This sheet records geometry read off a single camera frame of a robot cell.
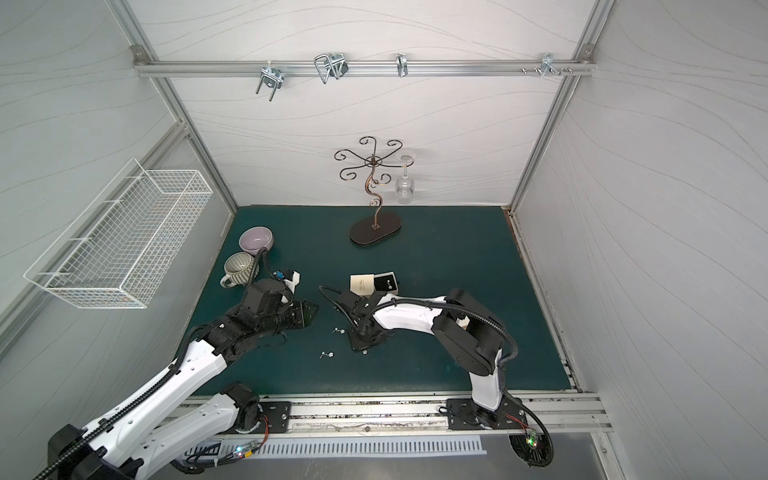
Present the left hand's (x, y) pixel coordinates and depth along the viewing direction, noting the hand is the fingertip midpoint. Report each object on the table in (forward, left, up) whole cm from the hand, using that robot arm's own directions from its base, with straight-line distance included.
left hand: (315, 308), depth 78 cm
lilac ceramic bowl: (+32, +31, -10) cm, 45 cm away
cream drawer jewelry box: (+14, -12, -11) cm, 22 cm away
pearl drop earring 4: (-7, -13, -14) cm, 20 cm away
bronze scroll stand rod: (+40, -14, +17) cm, 46 cm away
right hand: (-4, -11, -15) cm, 19 cm away
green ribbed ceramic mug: (+20, +33, -13) cm, 41 cm away
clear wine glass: (+40, -24, +9) cm, 47 cm away
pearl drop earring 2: (0, -5, -14) cm, 15 cm away
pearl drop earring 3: (-7, -3, -14) cm, 16 cm away
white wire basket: (+4, +44, +17) cm, 47 cm away
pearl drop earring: (+16, -19, -13) cm, 28 cm away
